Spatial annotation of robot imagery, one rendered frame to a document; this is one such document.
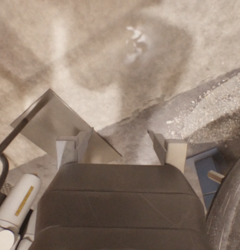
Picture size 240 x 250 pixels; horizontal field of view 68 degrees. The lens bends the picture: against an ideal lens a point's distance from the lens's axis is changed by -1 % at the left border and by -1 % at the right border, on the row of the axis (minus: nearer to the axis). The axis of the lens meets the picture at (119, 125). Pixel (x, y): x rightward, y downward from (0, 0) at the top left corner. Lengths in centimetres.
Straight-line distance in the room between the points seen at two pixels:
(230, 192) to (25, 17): 65
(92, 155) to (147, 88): 41
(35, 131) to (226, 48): 77
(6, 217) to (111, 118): 44
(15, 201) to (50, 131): 33
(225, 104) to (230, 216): 44
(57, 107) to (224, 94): 59
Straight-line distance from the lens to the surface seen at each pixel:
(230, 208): 32
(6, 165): 110
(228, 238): 31
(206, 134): 76
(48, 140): 87
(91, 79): 63
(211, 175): 52
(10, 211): 61
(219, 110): 69
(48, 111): 75
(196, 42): 58
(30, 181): 64
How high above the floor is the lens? 55
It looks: 51 degrees down
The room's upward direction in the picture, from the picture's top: 168 degrees counter-clockwise
